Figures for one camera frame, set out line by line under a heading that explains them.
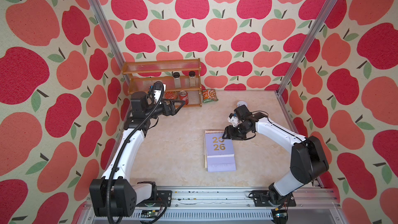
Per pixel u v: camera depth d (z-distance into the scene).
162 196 0.76
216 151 0.84
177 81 0.98
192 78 0.98
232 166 0.80
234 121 0.83
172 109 0.65
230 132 0.77
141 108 0.57
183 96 1.04
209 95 1.15
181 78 1.15
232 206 0.74
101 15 0.80
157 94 0.72
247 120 0.66
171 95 1.13
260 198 0.74
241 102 1.07
